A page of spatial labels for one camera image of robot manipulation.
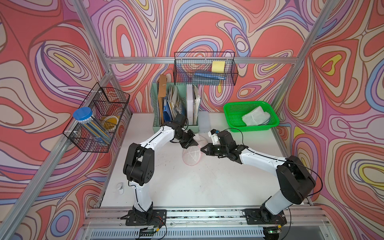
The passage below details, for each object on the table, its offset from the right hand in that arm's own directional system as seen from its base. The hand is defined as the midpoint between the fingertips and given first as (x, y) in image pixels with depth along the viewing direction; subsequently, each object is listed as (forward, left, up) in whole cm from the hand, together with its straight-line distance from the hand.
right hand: (202, 153), depth 86 cm
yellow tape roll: (+5, +44, +24) cm, 51 cm away
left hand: (+6, +1, +3) cm, 7 cm away
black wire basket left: (+16, +49, +23) cm, 57 cm away
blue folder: (+24, +21, +7) cm, 32 cm away
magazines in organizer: (+30, +17, +15) cm, 38 cm away
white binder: (+35, +6, +16) cm, 39 cm away
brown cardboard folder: (+27, +22, +23) cm, 42 cm away
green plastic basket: (+41, -29, -8) cm, 51 cm away
